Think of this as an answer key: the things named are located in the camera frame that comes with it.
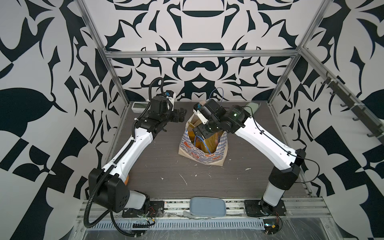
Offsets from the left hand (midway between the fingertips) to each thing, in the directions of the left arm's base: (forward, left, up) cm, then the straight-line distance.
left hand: (179, 106), depth 78 cm
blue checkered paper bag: (-20, -4, -9) cm, 22 cm away
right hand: (-13, -11, -2) cm, 17 cm away
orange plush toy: (-28, +29, -28) cm, 49 cm away
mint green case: (+24, -55, -28) cm, 66 cm away
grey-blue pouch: (-42, -11, -26) cm, 50 cm away
